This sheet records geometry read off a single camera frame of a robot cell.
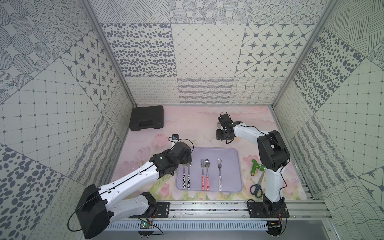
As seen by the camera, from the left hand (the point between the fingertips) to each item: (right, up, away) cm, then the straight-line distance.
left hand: (183, 150), depth 80 cm
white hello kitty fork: (+22, -11, +10) cm, 26 cm away
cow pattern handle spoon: (+3, -11, +8) cm, 14 cm away
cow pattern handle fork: (0, -16, +4) cm, 17 cm away
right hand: (+25, +4, +20) cm, 32 cm away
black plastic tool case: (-29, +18, +28) cm, 44 cm away
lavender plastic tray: (+19, -13, +8) cm, 25 cm away
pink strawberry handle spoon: (+14, -11, +8) cm, 19 cm away
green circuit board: (-18, -35, -9) cm, 40 cm away
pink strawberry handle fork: (+11, -10, +10) cm, 18 cm away
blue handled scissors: (+41, -22, +1) cm, 46 cm away
